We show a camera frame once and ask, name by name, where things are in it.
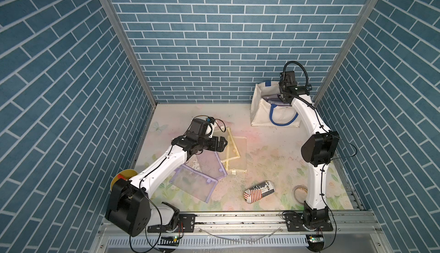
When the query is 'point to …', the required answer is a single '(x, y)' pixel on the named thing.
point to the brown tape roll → (300, 193)
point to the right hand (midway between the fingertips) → (285, 89)
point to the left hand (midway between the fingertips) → (223, 142)
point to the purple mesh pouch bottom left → (193, 183)
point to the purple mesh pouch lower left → (210, 164)
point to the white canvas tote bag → (267, 109)
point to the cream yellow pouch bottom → (239, 163)
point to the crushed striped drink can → (259, 191)
